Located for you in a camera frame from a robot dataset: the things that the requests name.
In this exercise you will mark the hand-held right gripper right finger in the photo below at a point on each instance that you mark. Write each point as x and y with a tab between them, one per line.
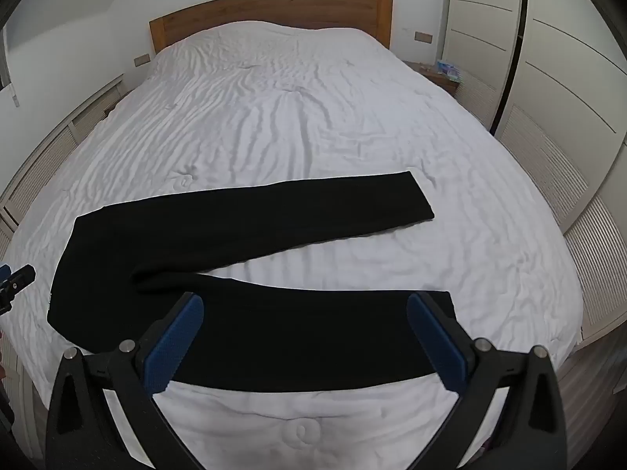
437	342

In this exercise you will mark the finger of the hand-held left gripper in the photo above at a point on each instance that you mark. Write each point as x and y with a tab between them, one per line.
20	276

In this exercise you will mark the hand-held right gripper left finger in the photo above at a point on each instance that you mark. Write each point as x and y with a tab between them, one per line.
174	340

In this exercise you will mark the black pants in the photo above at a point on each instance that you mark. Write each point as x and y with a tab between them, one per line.
245	235

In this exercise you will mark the white duvet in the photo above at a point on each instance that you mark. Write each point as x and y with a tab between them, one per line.
294	107

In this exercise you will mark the wooden nightstand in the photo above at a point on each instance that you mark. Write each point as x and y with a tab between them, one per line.
436	78

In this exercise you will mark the blue box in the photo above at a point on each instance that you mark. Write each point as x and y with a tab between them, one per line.
449	71

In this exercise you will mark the white wardrobe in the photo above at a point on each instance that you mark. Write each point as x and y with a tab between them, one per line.
548	83

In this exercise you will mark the wooden headboard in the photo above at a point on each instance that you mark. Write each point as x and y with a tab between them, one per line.
274	7

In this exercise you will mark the beige wall socket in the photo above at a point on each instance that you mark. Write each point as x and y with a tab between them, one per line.
141	59
423	36

